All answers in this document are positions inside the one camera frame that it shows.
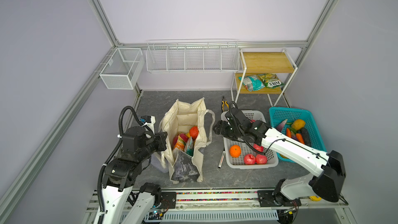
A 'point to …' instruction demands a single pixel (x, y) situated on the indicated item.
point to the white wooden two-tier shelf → (278, 62)
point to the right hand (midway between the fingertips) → (217, 131)
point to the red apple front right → (261, 159)
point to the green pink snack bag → (189, 146)
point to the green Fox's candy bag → (271, 80)
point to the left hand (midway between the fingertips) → (167, 136)
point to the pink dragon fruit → (183, 136)
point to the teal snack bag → (252, 83)
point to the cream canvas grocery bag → (182, 115)
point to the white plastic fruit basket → (247, 159)
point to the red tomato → (194, 132)
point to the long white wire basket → (193, 56)
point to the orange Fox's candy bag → (180, 144)
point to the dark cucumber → (306, 135)
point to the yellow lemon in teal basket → (298, 124)
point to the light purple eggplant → (280, 126)
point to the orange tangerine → (235, 151)
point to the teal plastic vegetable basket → (278, 114)
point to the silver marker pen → (221, 159)
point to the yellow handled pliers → (223, 102)
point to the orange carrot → (300, 138)
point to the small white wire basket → (123, 69)
